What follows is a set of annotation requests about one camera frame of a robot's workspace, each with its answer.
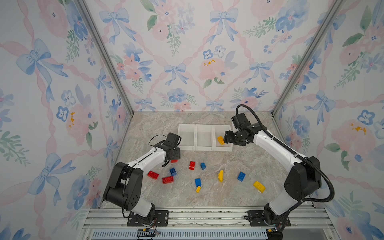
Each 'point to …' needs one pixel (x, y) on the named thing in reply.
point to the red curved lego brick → (153, 174)
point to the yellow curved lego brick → (220, 176)
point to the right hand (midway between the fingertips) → (228, 139)
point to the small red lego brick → (174, 161)
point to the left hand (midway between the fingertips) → (174, 152)
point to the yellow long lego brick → (259, 186)
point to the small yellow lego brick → (198, 188)
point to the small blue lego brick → (203, 166)
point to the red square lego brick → (192, 165)
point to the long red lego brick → (167, 180)
